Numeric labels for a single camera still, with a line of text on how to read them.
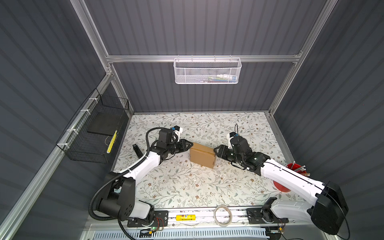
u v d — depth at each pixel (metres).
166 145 0.68
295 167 0.77
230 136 0.75
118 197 0.42
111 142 0.71
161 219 0.72
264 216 0.67
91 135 0.73
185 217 0.73
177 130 0.79
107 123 0.77
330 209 0.40
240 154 0.61
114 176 0.44
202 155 0.81
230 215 0.74
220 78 0.92
